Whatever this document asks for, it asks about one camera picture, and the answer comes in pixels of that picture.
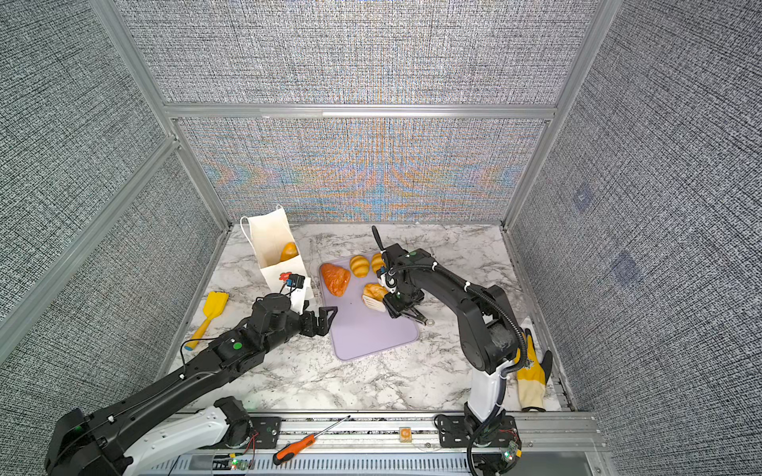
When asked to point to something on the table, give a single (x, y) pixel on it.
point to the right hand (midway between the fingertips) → (401, 306)
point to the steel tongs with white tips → (414, 313)
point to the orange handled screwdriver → (296, 447)
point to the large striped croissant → (289, 251)
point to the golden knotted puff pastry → (375, 292)
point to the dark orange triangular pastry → (335, 278)
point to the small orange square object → (405, 433)
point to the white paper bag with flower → (278, 255)
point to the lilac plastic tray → (357, 329)
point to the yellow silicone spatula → (213, 307)
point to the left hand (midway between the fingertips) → (324, 307)
